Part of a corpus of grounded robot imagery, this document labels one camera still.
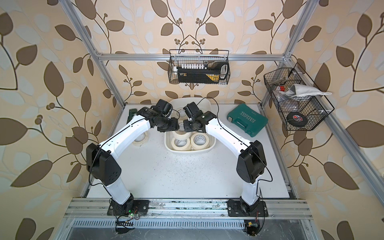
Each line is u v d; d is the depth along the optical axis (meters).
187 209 0.75
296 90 0.64
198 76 0.85
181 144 0.97
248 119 1.05
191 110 0.64
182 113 0.68
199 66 0.83
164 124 0.69
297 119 0.72
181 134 0.81
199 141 0.98
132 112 1.15
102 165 0.45
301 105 0.73
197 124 0.59
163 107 0.66
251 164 0.47
